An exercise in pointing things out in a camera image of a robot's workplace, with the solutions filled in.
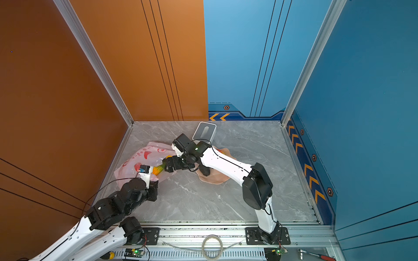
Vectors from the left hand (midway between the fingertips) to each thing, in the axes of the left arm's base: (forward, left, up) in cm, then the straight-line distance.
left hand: (160, 180), depth 74 cm
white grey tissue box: (+41, -18, -12) cm, 46 cm away
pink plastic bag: (+13, +7, +1) cm, 15 cm away
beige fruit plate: (+8, -25, -14) cm, 30 cm away
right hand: (+7, -5, 0) cm, 9 cm away
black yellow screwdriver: (-27, +18, -13) cm, 35 cm away
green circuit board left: (-26, +10, -17) cm, 33 cm away
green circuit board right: (-26, -52, -17) cm, 60 cm away
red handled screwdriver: (-27, -70, -14) cm, 76 cm away
